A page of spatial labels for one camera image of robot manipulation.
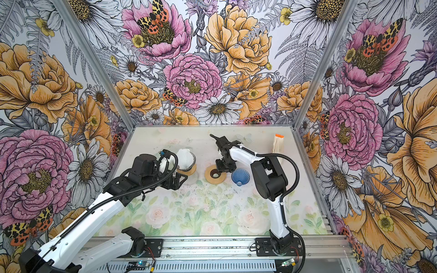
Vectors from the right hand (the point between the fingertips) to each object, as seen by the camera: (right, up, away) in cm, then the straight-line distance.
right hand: (222, 175), depth 95 cm
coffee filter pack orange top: (+33, +17, +7) cm, 38 cm away
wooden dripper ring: (-16, +3, -10) cm, 19 cm away
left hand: (-20, +2, -19) cm, 28 cm away
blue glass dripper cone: (+9, 0, -4) cm, 10 cm away
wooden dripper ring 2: (-5, -3, -1) cm, 6 cm away
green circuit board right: (+26, -32, -24) cm, 48 cm away
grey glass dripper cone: (-15, +7, -14) cm, 22 cm away
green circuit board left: (-35, -33, -24) cm, 53 cm away
